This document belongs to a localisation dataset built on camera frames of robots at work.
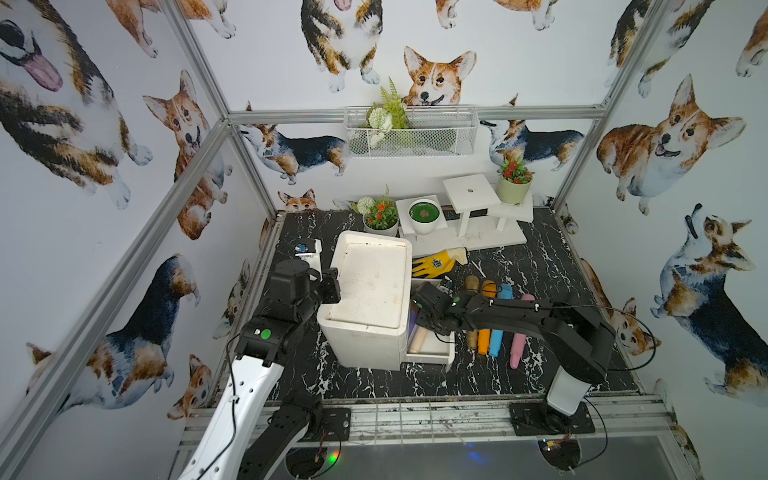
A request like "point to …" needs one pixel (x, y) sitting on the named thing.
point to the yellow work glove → (439, 264)
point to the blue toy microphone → (496, 336)
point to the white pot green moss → (424, 214)
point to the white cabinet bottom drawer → (436, 347)
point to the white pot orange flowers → (379, 215)
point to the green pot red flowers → (515, 181)
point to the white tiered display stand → (483, 220)
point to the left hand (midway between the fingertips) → (338, 267)
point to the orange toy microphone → (489, 290)
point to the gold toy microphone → (472, 285)
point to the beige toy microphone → (418, 338)
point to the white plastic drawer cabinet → (374, 269)
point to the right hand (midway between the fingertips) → (417, 319)
